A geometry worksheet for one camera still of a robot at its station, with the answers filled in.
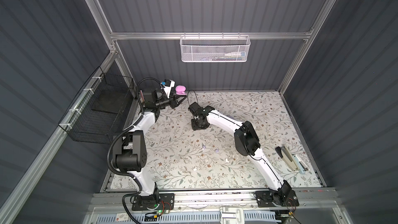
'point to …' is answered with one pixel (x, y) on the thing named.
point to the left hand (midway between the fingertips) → (187, 95)
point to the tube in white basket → (231, 56)
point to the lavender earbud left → (204, 146)
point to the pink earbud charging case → (180, 89)
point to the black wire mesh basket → (99, 113)
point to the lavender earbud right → (216, 151)
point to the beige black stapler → (293, 160)
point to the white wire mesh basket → (215, 48)
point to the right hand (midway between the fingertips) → (196, 127)
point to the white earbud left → (195, 169)
